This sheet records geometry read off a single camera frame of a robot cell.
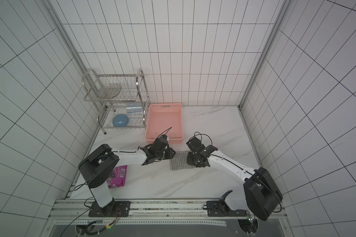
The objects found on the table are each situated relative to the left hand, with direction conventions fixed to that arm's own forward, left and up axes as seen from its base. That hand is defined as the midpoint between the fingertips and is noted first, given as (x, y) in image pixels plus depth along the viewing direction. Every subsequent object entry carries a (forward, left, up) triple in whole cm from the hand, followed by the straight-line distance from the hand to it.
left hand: (171, 155), depth 92 cm
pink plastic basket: (+24, +6, +6) cm, 26 cm away
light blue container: (+38, +31, +5) cm, 49 cm away
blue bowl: (+22, +36, +8) cm, 43 cm away
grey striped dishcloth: (-4, -5, 0) cm, 6 cm away
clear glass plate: (+31, +41, +26) cm, 58 cm away
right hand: (-6, -9, +4) cm, 12 cm away
